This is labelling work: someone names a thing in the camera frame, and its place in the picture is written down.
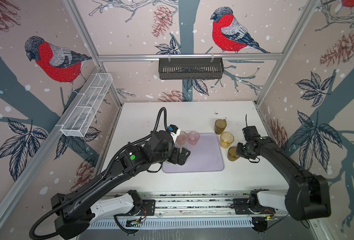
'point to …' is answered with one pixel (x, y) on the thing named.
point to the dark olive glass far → (220, 125)
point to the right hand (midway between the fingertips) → (238, 154)
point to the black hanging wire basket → (191, 68)
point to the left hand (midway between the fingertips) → (182, 151)
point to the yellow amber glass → (226, 139)
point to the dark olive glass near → (232, 155)
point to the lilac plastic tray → (207, 156)
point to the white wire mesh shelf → (77, 123)
